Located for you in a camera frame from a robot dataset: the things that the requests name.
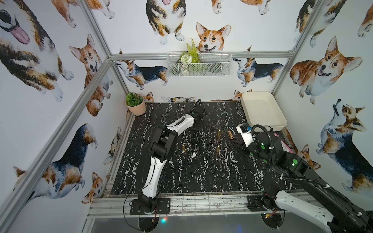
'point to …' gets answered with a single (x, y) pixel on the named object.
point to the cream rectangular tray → (262, 108)
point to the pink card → (285, 147)
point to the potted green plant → (135, 103)
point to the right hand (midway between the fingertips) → (231, 139)
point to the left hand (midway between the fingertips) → (199, 125)
